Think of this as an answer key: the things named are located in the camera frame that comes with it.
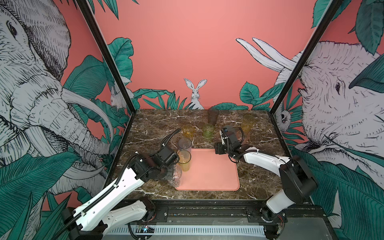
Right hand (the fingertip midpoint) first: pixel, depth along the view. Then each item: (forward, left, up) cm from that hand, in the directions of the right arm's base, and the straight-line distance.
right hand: (217, 143), depth 91 cm
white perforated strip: (-43, +34, -11) cm, 56 cm away
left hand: (-22, +26, +9) cm, 35 cm away
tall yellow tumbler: (+25, -26, -11) cm, 38 cm away
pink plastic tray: (-15, +5, -8) cm, 18 cm away
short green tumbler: (+16, +5, -7) cm, 18 cm away
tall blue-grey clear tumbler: (+3, +21, -6) cm, 22 cm away
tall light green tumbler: (-9, +20, -1) cm, 22 cm away
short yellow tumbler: (+14, +19, -6) cm, 25 cm away
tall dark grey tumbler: (+22, +2, +3) cm, 23 cm away
